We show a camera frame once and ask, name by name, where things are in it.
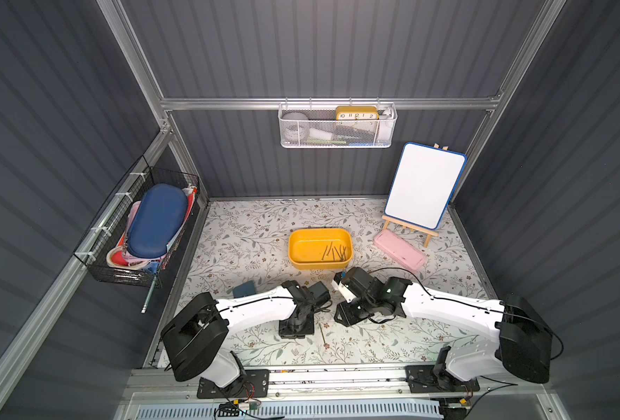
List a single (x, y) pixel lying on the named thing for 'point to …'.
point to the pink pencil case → (400, 250)
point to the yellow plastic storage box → (320, 248)
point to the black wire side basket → (103, 248)
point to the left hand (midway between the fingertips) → (303, 336)
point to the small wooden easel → (406, 226)
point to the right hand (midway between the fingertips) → (341, 314)
